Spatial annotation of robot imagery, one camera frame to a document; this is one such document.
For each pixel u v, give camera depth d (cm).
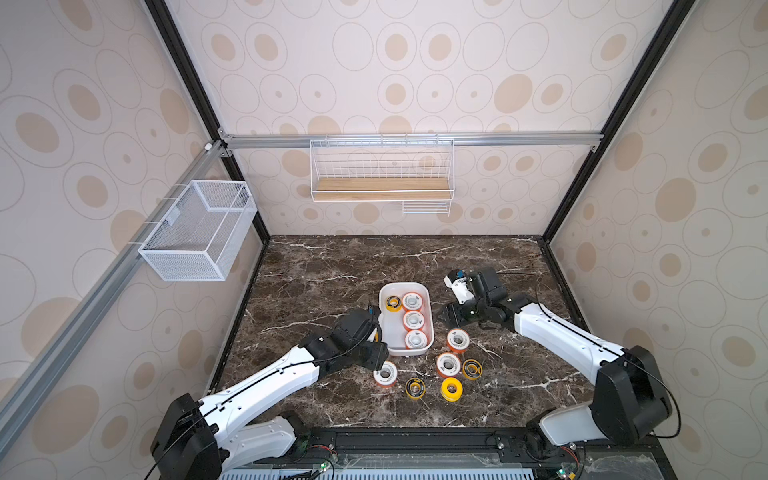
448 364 87
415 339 90
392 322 95
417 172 100
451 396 81
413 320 95
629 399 42
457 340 92
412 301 100
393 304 99
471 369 86
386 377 83
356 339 59
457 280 77
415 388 83
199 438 39
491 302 65
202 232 109
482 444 74
